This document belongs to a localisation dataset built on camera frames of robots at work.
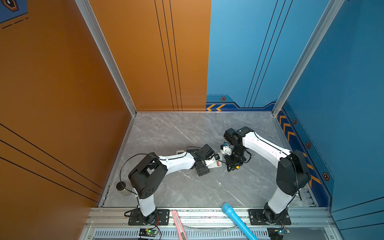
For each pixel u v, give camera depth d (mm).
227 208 731
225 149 806
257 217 725
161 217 740
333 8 699
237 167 740
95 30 762
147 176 481
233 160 728
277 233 705
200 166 796
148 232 707
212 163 809
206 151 712
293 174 497
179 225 709
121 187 725
